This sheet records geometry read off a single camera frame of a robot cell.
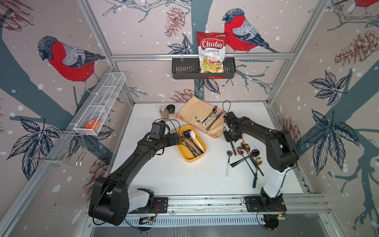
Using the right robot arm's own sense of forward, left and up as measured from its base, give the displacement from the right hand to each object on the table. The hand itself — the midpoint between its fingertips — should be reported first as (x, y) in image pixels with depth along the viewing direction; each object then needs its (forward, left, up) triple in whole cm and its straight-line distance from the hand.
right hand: (228, 137), depth 96 cm
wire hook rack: (-27, +74, +33) cm, 85 cm away
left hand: (-6, +34, +10) cm, 36 cm away
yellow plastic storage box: (-11, +30, -2) cm, 32 cm away
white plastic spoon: (+1, +24, 0) cm, 24 cm away
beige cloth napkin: (+21, +18, -2) cm, 27 cm away
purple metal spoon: (+1, +28, 0) cm, 28 cm away
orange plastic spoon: (-3, -10, -2) cm, 10 cm away
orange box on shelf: (-16, +67, +33) cm, 76 cm away
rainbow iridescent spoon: (-9, -7, -2) cm, 11 cm away
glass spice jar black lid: (+17, +41, +8) cm, 45 cm away
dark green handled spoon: (-25, -13, -3) cm, 28 cm away
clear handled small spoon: (-10, 0, -4) cm, 10 cm away
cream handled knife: (+14, +20, -2) cm, 25 cm away
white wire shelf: (+3, +75, +29) cm, 80 cm away
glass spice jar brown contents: (+16, +46, +6) cm, 49 cm away
